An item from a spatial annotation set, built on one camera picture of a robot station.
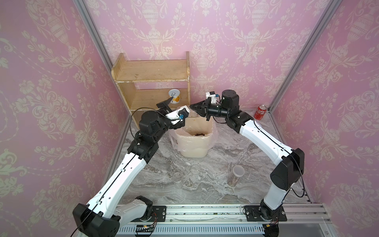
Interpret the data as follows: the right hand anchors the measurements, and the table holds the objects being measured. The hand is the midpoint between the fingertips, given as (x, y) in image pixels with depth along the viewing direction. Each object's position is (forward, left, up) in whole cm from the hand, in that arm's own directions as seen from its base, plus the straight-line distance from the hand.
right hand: (190, 106), depth 68 cm
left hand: (-1, +6, +2) cm, 7 cm away
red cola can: (+24, -51, -32) cm, 65 cm away
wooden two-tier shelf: (+41, +33, -15) cm, 55 cm away
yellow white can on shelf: (+25, +9, -12) cm, 29 cm away
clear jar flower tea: (-23, -22, -23) cm, 39 cm away
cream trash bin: (-9, -1, -14) cm, 17 cm away
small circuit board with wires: (-42, +27, -42) cm, 65 cm away
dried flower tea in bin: (+10, -5, -36) cm, 38 cm away
